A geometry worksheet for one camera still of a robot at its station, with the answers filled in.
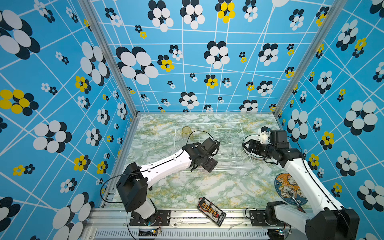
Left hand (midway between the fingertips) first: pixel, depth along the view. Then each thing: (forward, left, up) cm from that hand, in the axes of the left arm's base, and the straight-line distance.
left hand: (211, 161), depth 81 cm
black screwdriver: (-11, +34, -12) cm, 37 cm away
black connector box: (-22, 0, -10) cm, 24 cm away
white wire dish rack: (+10, -15, -12) cm, 22 cm away
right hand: (+7, -21, +5) cm, 23 cm away
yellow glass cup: (+22, +14, -4) cm, 27 cm away
